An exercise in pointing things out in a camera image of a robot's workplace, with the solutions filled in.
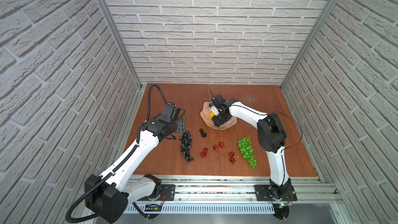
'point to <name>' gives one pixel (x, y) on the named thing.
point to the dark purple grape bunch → (186, 139)
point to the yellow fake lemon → (211, 114)
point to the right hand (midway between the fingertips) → (219, 120)
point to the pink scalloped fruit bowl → (205, 114)
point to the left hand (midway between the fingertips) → (178, 122)
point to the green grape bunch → (246, 151)
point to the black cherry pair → (203, 135)
